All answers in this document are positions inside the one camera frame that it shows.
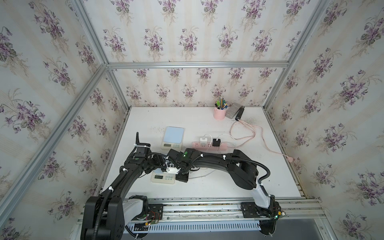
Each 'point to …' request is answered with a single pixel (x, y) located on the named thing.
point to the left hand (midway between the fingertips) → (162, 163)
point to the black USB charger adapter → (216, 143)
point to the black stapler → (239, 114)
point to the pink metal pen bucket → (219, 114)
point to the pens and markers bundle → (221, 104)
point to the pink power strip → (196, 146)
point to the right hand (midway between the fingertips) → (181, 176)
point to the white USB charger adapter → (203, 142)
